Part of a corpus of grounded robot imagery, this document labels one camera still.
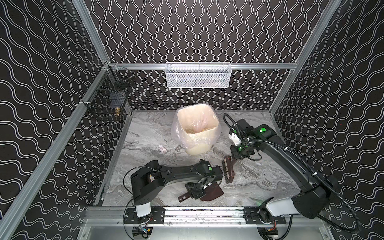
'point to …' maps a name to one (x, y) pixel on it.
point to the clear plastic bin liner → (176, 134)
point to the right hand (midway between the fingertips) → (235, 155)
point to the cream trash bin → (198, 124)
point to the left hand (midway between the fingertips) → (195, 197)
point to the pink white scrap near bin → (162, 148)
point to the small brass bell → (117, 110)
